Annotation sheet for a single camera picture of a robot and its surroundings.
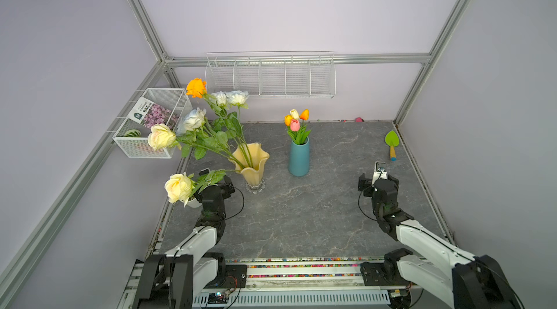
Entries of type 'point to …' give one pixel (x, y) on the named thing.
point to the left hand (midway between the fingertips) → (215, 179)
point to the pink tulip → (294, 125)
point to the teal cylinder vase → (299, 162)
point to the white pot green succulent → (193, 202)
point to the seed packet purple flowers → (149, 114)
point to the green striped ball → (133, 133)
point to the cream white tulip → (294, 114)
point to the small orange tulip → (288, 119)
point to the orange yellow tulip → (304, 114)
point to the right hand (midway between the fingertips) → (375, 173)
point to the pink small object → (359, 120)
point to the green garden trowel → (392, 139)
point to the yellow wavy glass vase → (254, 178)
